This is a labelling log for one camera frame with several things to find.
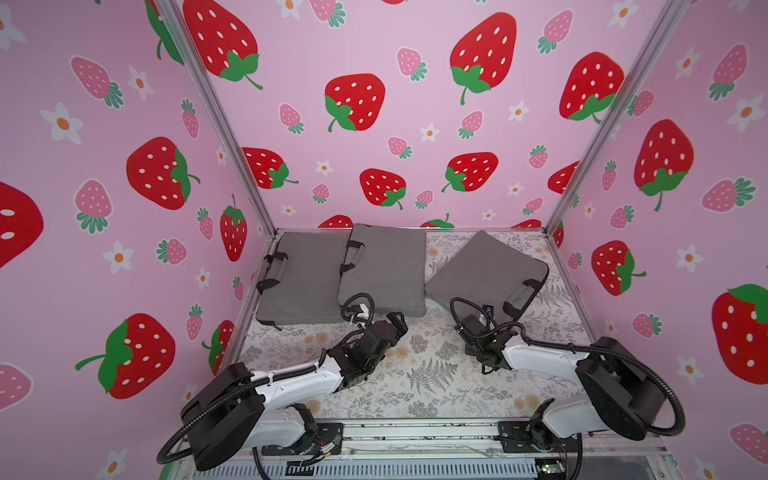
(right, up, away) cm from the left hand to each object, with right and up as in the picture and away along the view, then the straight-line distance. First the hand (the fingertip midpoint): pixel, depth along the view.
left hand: (401, 322), depth 84 cm
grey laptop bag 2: (+34, +13, +22) cm, 42 cm away
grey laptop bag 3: (-34, +11, +16) cm, 39 cm away
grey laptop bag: (-5, +16, +23) cm, 28 cm away
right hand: (+23, -8, +7) cm, 25 cm away
